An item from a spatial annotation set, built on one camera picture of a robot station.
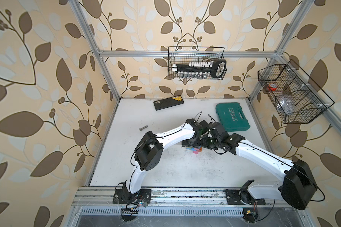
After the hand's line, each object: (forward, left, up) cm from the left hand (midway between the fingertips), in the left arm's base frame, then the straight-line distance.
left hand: (191, 144), depth 86 cm
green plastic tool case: (+23, -32, -2) cm, 39 cm away
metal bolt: (+17, +33, -7) cm, 38 cm away
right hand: (0, -4, +3) cm, 5 cm away
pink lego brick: (-2, -3, -6) cm, 7 cm away
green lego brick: (-5, +2, +7) cm, 8 cm away
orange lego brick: (-2, -6, -1) cm, 6 cm away
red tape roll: (+24, -46, +26) cm, 58 cm away
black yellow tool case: (+41, +16, -6) cm, 45 cm away
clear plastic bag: (+8, -46, +28) cm, 54 cm away
